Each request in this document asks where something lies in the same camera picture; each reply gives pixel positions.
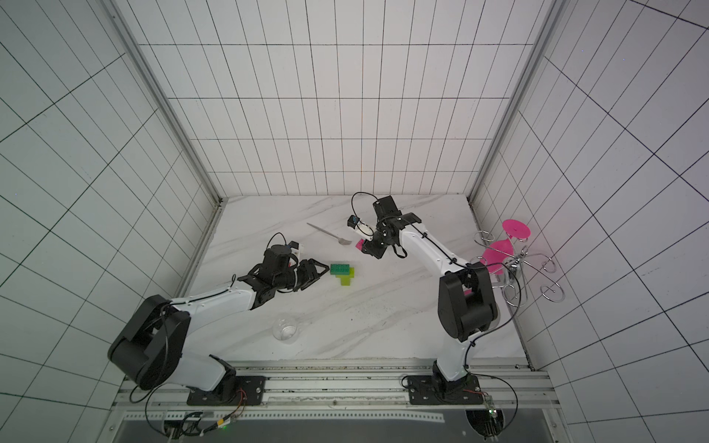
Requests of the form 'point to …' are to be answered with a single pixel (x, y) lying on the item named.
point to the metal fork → (341, 241)
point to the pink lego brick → (359, 244)
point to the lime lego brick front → (346, 279)
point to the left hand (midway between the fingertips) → (323, 275)
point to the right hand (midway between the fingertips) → (372, 237)
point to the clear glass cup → (284, 329)
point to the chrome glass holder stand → (516, 268)
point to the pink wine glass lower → (494, 256)
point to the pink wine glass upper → (516, 229)
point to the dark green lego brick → (340, 269)
